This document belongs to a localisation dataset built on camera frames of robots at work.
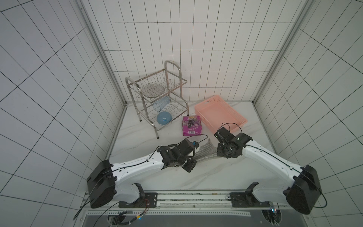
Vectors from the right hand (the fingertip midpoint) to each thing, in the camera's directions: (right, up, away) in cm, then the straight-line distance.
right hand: (217, 153), depth 81 cm
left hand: (-16, -6, -5) cm, 18 cm away
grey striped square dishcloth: (-5, -2, +10) cm, 11 cm away
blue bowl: (-34, +20, +18) cm, 43 cm away
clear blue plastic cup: (-37, +32, +31) cm, 58 cm away
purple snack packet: (-14, +15, +17) cm, 26 cm away
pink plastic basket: (+6, +23, +29) cm, 37 cm away
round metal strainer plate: (-39, +38, +9) cm, 56 cm away
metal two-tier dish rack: (-34, +32, -4) cm, 47 cm away
